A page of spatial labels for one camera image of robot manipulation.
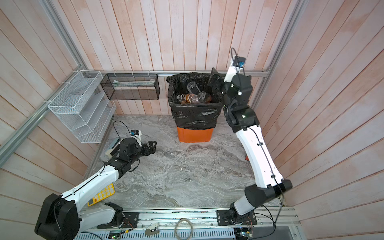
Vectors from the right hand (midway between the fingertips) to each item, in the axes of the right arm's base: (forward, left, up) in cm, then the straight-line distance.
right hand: (220, 70), depth 60 cm
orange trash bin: (0, +15, -44) cm, 47 cm away
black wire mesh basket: (+31, +56, -29) cm, 70 cm away
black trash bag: (-1, +11, -26) cm, 29 cm away
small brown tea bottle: (+7, +13, -20) cm, 25 cm away
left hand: (-12, +36, -40) cm, 55 cm away
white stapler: (-10, +65, -51) cm, 83 cm away
